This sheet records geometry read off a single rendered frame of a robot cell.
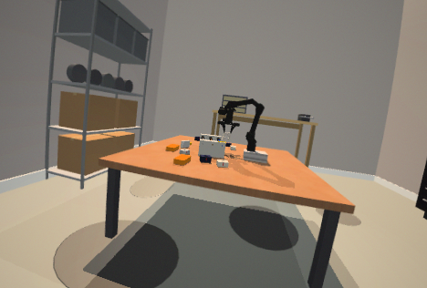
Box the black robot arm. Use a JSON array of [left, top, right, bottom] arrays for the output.
[[218, 98, 265, 152]]

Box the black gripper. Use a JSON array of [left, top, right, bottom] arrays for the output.
[[217, 116, 240, 133]]

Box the orange rectangular block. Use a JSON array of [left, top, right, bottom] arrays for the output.
[[166, 144, 180, 151], [173, 154, 191, 165]]

